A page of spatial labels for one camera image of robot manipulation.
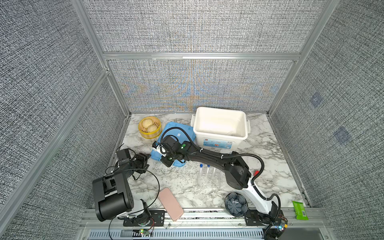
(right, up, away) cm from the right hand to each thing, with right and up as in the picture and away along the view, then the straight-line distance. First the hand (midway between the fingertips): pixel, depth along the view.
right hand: (163, 157), depth 88 cm
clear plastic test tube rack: (+27, -13, -2) cm, 30 cm away
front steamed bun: (-10, +17, +16) cm, 25 cm away
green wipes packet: (+72, -25, -12) cm, 77 cm away
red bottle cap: (+55, -9, 0) cm, 56 cm away
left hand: (-9, -1, +4) cm, 10 cm away
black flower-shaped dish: (+39, -22, -11) cm, 46 cm away
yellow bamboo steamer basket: (-18, +15, +18) cm, 30 cm away
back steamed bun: (-15, +21, +19) cm, 32 cm away
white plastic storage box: (+37, +16, +19) cm, 45 cm away
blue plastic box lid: (-2, +5, -9) cm, 11 cm away
